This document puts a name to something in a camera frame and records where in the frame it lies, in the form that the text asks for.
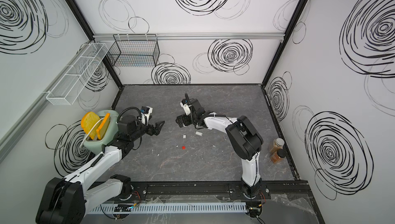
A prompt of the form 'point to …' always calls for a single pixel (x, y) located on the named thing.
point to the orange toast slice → (103, 126)
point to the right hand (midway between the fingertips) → (183, 117)
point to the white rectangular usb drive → (198, 133)
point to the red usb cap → (183, 147)
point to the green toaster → (96, 147)
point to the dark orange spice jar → (276, 155)
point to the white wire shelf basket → (72, 82)
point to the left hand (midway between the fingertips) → (156, 118)
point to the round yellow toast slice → (88, 122)
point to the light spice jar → (279, 143)
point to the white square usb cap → (184, 136)
